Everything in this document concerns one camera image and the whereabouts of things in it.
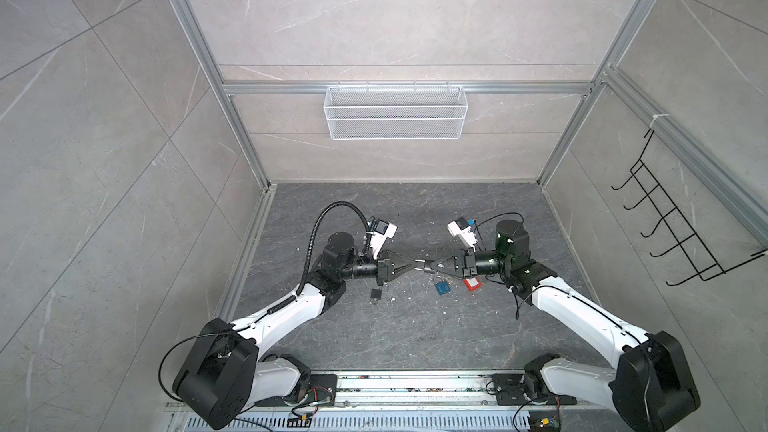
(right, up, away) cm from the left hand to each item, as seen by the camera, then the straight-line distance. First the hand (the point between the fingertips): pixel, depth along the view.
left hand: (415, 261), depth 70 cm
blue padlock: (+10, -11, +20) cm, 25 cm away
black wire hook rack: (+59, +12, -2) cm, 60 cm away
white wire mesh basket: (-4, +46, +30) cm, 55 cm away
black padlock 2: (+1, -1, 0) cm, 1 cm away
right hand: (+5, -2, 0) cm, 5 cm away
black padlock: (-10, -14, +20) cm, 26 cm away
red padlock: (+19, -11, +20) cm, 30 cm away
